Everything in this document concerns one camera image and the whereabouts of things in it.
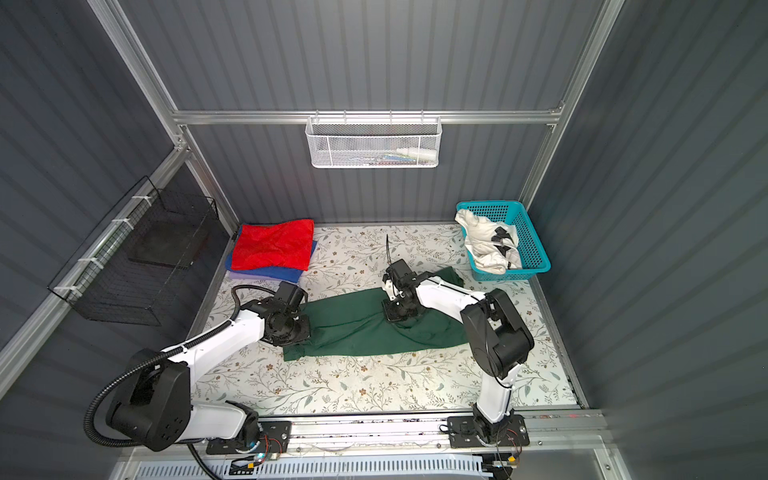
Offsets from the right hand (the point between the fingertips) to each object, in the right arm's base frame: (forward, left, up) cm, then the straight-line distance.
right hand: (391, 318), depth 92 cm
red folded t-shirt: (+28, +41, +5) cm, 50 cm away
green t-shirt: (-2, +10, +1) cm, 10 cm away
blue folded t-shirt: (+16, +42, +3) cm, 45 cm away
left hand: (-6, +25, +2) cm, 26 cm away
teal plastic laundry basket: (+22, -50, +3) cm, 54 cm away
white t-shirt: (+31, -38, -1) cm, 49 cm away
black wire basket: (-1, +62, +28) cm, 69 cm away
